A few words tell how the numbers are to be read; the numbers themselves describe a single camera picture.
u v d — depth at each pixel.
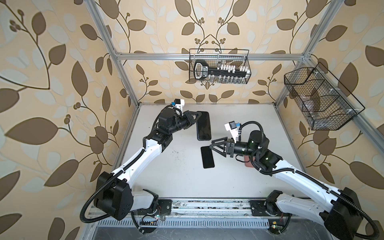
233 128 0.62
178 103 0.69
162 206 0.74
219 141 0.66
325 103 0.74
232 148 0.59
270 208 0.65
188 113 0.65
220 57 0.91
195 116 0.72
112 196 0.40
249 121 0.57
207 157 0.91
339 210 0.38
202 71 0.84
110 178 0.41
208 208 0.75
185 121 0.65
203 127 0.73
